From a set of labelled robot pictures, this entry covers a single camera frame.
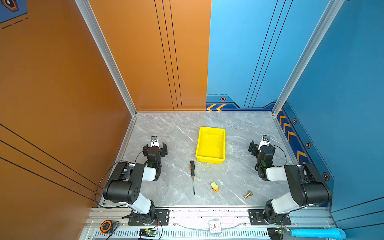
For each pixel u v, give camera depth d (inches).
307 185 17.8
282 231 27.4
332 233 26.2
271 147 33.4
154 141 31.2
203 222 29.0
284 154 39.5
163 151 35.0
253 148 33.3
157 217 28.5
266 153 27.5
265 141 30.9
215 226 27.4
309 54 33.6
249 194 31.1
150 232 27.8
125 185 18.1
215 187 31.8
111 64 35.7
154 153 28.0
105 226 27.0
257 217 28.5
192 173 34.2
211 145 40.4
